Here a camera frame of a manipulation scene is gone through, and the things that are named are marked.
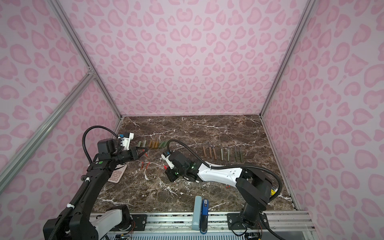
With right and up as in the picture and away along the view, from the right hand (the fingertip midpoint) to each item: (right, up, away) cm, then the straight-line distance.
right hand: (168, 171), depth 80 cm
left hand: (-10, +12, -2) cm, 16 cm away
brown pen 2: (+27, +7, +17) cm, 33 cm away
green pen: (+32, +5, +16) cm, 36 cm away
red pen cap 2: (-18, +1, +13) cm, 23 cm away
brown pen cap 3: (-12, +12, +22) cm, 28 cm away
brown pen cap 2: (-15, +12, +23) cm, 30 cm away
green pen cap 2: (-21, +13, +23) cm, 34 cm away
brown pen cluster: (+20, +9, +19) cm, 30 cm away
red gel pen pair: (+1, +4, -8) cm, 9 cm away
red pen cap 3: (-15, 0, +12) cm, 19 cm away
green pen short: (+44, +7, +17) cm, 48 cm away
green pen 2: (+36, +6, +16) cm, 40 cm away
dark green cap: (-9, +12, +23) cm, 27 cm away
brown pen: (+24, +7, +17) cm, 31 cm away
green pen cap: (-24, +13, +23) cm, 36 cm away
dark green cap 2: (-6, +12, +23) cm, 27 cm away
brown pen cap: (-16, +12, +22) cm, 30 cm away
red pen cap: (-11, +10, -2) cm, 15 cm away
